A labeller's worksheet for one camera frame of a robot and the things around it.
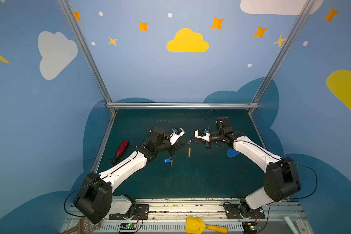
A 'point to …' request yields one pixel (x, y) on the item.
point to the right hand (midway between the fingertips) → (194, 137)
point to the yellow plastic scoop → (196, 225)
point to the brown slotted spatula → (86, 226)
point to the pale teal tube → (291, 224)
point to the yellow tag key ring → (189, 146)
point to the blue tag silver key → (168, 160)
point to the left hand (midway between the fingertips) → (183, 141)
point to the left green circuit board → (128, 226)
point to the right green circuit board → (250, 227)
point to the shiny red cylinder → (122, 147)
